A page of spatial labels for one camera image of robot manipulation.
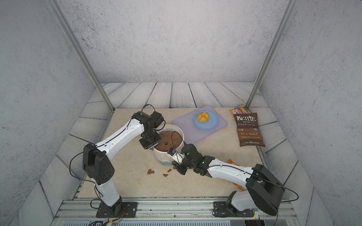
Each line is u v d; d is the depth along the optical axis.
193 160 0.62
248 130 1.05
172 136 0.91
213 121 1.11
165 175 0.85
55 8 0.70
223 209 0.73
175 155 0.69
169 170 0.87
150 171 0.87
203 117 1.11
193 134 1.05
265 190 0.42
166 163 0.82
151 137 0.69
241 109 1.16
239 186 0.80
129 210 0.73
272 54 0.87
